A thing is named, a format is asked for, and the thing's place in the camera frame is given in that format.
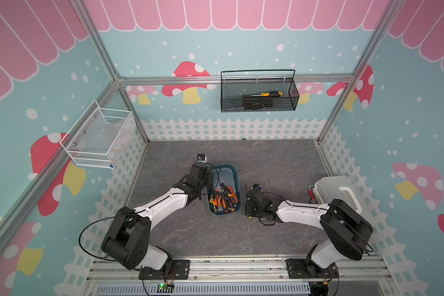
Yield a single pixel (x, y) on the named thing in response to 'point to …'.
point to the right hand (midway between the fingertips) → (246, 209)
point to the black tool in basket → (257, 103)
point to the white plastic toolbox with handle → (341, 189)
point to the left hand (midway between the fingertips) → (208, 175)
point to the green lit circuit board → (164, 288)
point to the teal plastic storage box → (225, 197)
